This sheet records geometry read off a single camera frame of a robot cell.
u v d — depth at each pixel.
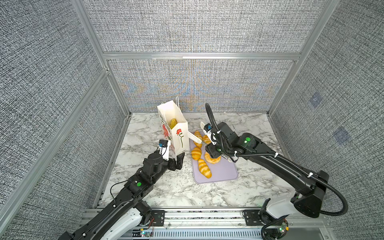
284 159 0.44
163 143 0.62
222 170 0.88
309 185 0.40
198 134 0.67
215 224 0.73
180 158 0.65
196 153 0.94
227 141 0.52
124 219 0.58
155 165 0.54
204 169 0.87
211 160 0.91
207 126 0.64
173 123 1.01
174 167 0.66
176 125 0.79
